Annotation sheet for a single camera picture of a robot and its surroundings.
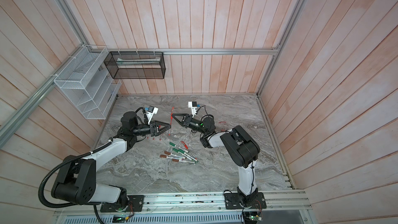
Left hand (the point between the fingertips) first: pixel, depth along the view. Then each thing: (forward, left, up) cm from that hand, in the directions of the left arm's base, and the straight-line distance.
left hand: (169, 128), depth 79 cm
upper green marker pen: (+1, +1, -20) cm, 20 cm away
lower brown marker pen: (-10, -4, -19) cm, 21 cm away
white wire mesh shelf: (+17, +42, +14) cm, 48 cm away
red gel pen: (+4, -1, +4) cm, 6 cm away
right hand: (+4, -2, +4) cm, 6 cm away
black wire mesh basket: (+47, +28, +6) cm, 55 cm away
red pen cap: (+17, -32, -18) cm, 40 cm away
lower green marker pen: (-6, -6, -19) cm, 21 cm away
